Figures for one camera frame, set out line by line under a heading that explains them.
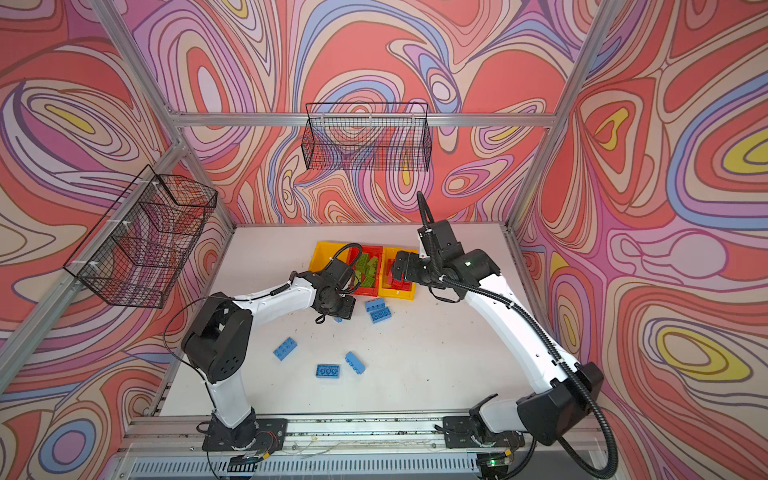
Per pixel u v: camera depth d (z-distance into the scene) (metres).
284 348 0.86
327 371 0.82
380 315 0.93
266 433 0.73
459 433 0.74
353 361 0.84
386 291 0.96
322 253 1.08
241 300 0.53
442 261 0.53
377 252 1.02
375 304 0.96
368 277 1.01
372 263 1.04
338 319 0.84
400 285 0.96
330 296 0.70
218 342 0.48
